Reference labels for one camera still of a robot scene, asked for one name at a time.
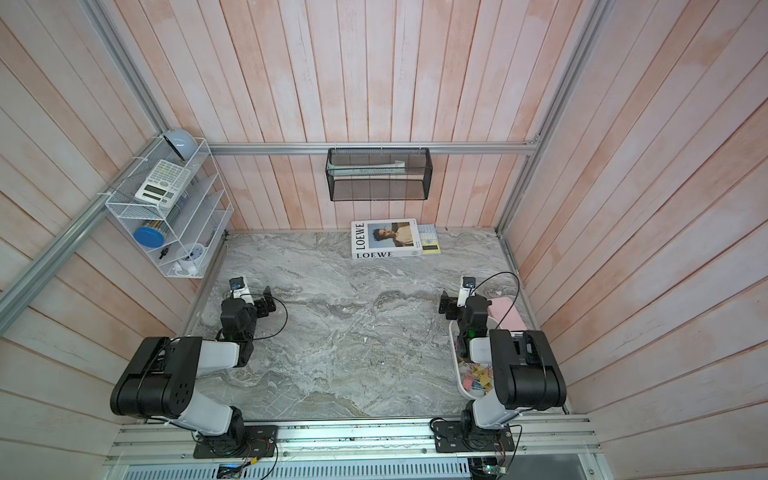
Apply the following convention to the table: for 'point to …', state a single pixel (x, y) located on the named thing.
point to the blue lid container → (149, 237)
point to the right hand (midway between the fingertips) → (459, 289)
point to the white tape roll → (190, 254)
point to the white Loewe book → (384, 238)
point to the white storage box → (474, 379)
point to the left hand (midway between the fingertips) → (256, 291)
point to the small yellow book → (429, 239)
